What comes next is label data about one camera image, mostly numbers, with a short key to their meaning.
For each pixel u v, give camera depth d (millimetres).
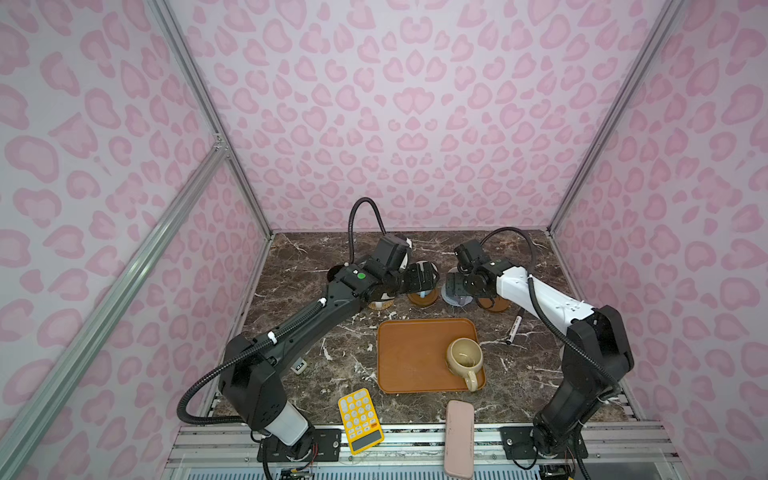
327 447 734
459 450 751
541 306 504
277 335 440
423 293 918
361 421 762
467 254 714
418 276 678
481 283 641
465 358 859
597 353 458
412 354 884
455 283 827
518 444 734
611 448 721
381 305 952
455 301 985
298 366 853
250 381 409
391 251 578
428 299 974
